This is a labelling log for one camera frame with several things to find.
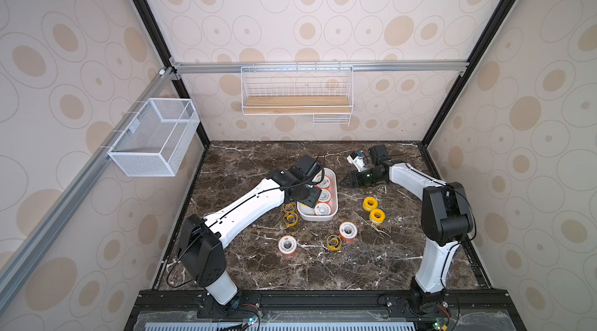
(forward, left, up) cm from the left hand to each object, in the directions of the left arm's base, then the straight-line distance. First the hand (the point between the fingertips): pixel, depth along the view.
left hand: (314, 193), depth 80 cm
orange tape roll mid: (+3, -4, -16) cm, 17 cm away
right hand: (+10, -12, -10) cm, 18 cm away
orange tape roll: (+15, -6, -16) cm, 23 cm away
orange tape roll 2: (+8, -5, -15) cm, 18 cm away
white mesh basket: (+33, +73, -8) cm, 80 cm away
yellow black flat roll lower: (-1, +9, -16) cm, 19 cm away
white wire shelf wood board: (+44, -5, +12) cm, 45 cm away
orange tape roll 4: (-6, -13, -17) cm, 22 cm away
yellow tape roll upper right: (+5, -24, -16) cm, 29 cm away
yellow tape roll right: (-1, -26, -16) cm, 30 cm away
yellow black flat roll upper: (+3, +10, -17) cm, 20 cm away
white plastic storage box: (0, +2, -16) cm, 16 cm away
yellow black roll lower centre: (-11, -8, -16) cm, 21 cm away
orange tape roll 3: (-12, +10, -17) cm, 23 cm away
